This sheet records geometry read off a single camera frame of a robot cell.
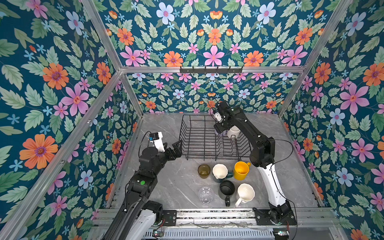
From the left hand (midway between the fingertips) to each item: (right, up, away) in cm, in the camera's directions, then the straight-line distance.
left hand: (176, 139), depth 70 cm
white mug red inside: (+32, +2, +26) cm, 42 cm away
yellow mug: (+35, -20, +19) cm, 45 cm away
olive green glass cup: (+13, -20, +18) cm, 30 cm away
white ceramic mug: (+36, -30, +10) cm, 48 cm away
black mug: (+26, -28, +12) cm, 40 cm away
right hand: (+26, +6, +28) cm, 39 cm away
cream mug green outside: (+23, -21, +17) cm, 35 cm away
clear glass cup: (+14, -32, +11) cm, 36 cm away
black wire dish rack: (+9, -4, +33) cm, 34 cm away
